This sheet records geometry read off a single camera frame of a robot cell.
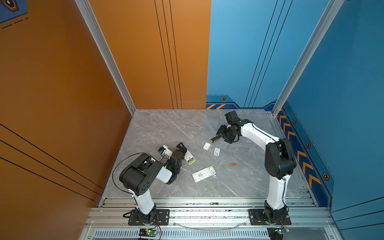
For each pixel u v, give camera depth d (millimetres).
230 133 816
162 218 738
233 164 919
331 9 702
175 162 728
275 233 711
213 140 1009
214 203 791
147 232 710
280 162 519
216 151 967
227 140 873
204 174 870
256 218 725
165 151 840
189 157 937
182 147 867
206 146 998
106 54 855
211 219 751
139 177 485
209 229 708
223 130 875
